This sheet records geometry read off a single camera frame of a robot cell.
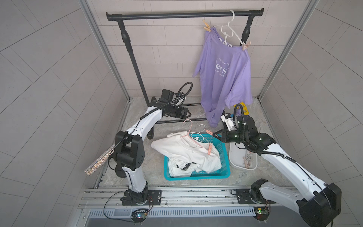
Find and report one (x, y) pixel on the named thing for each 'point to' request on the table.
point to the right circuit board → (262, 213)
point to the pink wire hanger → (188, 134)
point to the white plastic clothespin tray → (242, 159)
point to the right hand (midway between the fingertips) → (213, 135)
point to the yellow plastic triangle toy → (245, 108)
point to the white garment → (185, 156)
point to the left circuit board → (138, 215)
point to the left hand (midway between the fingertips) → (188, 112)
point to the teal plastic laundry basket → (222, 172)
